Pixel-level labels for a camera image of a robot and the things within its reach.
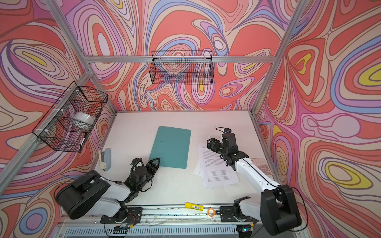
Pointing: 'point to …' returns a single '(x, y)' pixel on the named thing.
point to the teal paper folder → (171, 146)
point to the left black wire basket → (71, 121)
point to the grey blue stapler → (105, 157)
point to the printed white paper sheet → (216, 171)
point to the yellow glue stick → (191, 206)
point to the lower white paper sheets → (197, 170)
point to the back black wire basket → (179, 67)
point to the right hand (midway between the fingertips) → (212, 145)
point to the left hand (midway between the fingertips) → (162, 162)
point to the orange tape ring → (211, 212)
